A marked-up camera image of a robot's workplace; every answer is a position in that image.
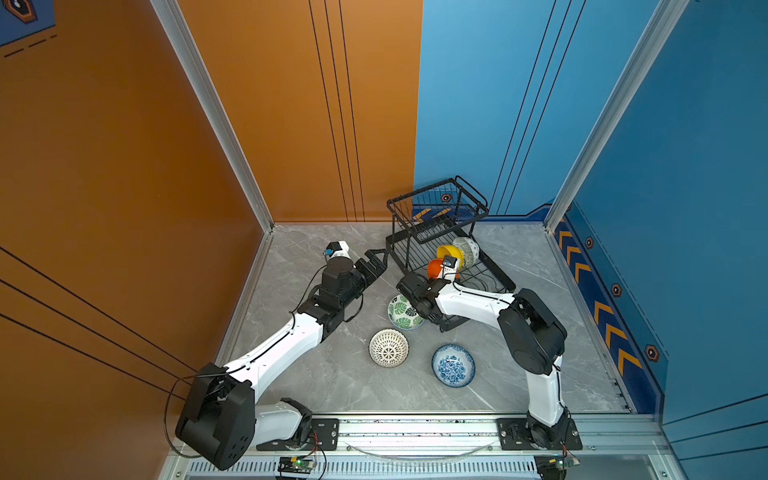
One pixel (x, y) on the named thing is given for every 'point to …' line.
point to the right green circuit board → (551, 467)
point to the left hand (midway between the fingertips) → (383, 255)
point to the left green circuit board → (294, 465)
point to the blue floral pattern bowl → (453, 365)
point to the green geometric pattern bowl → (470, 250)
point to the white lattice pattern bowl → (388, 348)
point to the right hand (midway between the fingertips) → (454, 283)
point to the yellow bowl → (446, 250)
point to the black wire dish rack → (432, 234)
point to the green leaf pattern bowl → (402, 314)
